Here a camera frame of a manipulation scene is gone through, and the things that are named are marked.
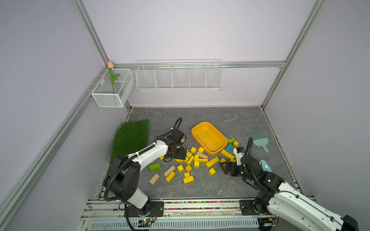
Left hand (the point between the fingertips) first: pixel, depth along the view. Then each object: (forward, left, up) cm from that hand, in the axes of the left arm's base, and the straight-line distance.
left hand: (179, 156), depth 87 cm
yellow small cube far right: (+7, -38, -3) cm, 39 cm away
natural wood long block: (-6, +5, -5) cm, 9 cm away
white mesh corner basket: (+34, +38, +25) cm, 57 cm away
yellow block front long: (-9, +6, -5) cm, 12 cm away
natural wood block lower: (-11, +15, -5) cm, 19 cm away
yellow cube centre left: (-6, 0, -3) cm, 7 cm away
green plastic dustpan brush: (+10, -57, -4) cm, 58 cm away
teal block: (+5, -33, -3) cm, 34 cm away
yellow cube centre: (-7, -6, -3) cm, 9 cm away
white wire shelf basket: (+48, -3, +25) cm, 54 cm away
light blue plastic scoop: (-9, -51, -3) cm, 52 cm away
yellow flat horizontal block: (-2, -14, -4) cm, 14 cm away
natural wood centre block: (+1, -15, -4) cm, 15 cm away
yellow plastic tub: (+15, -21, -4) cm, 26 cm away
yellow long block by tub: (+1, -31, -4) cm, 32 cm away
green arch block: (+11, -36, -4) cm, 38 cm away
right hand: (-8, -26, +5) cm, 27 cm away
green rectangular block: (-4, +14, -4) cm, 15 cm away
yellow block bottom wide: (-12, -5, -4) cm, 14 cm away
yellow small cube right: (-10, -19, -3) cm, 22 cm away
